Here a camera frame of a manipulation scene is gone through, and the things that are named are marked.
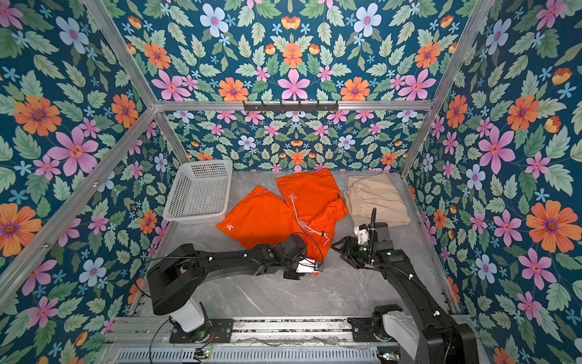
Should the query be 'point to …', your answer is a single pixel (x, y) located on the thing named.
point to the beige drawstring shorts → (380, 191)
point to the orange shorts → (311, 205)
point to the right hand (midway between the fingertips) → (335, 249)
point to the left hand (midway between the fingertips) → (310, 261)
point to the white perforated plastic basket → (200, 193)
